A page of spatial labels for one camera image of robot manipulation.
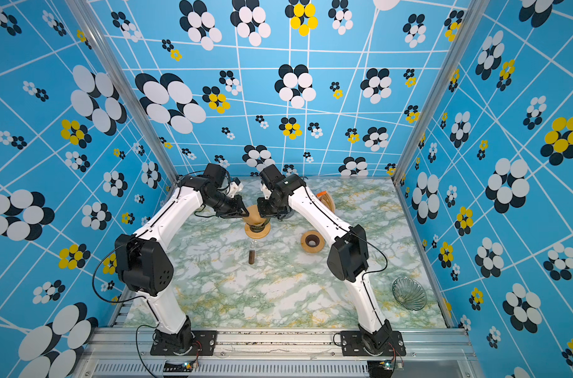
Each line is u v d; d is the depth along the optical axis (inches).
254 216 33.6
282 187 24.4
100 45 29.7
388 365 27.8
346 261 21.7
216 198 28.3
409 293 32.0
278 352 28.6
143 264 18.7
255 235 34.1
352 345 28.8
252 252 33.8
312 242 37.9
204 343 28.8
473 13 26.9
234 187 31.9
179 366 28.2
